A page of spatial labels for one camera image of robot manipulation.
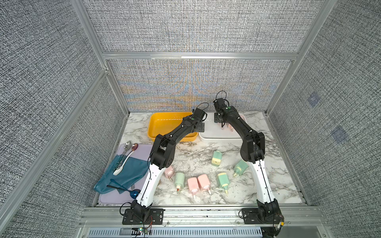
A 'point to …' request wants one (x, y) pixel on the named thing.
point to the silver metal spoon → (127, 146)
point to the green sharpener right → (240, 168)
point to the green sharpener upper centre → (217, 158)
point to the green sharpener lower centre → (223, 180)
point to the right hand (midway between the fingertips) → (221, 113)
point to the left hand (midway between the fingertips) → (198, 125)
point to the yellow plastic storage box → (159, 123)
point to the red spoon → (134, 147)
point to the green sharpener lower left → (179, 180)
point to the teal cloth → (131, 169)
